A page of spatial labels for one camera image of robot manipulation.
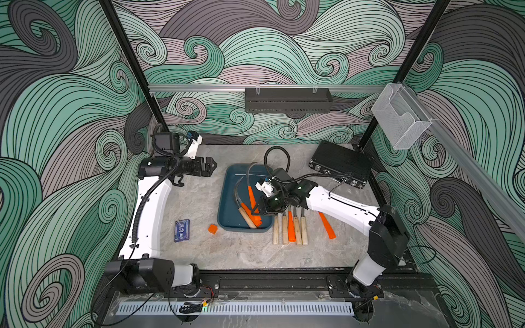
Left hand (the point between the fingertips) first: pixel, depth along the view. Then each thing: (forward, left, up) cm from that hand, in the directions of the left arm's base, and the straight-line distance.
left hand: (203, 160), depth 74 cm
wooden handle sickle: (-15, -28, -29) cm, 43 cm away
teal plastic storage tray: (+11, -7, -30) cm, 33 cm away
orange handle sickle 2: (-15, -51, -30) cm, 61 cm away
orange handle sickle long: (-9, -18, -14) cm, 25 cm away
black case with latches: (+28, -71, -33) cm, 83 cm away
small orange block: (-14, -1, -29) cm, 32 cm away
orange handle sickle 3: (-11, -20, -28) cm, 36 cm away
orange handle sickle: (-18, -35, -28) cm, 48 cm away
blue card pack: (-15, +12, -29) cm, 35 cm away
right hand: (-14, -18, -15) cm, 28 cm away
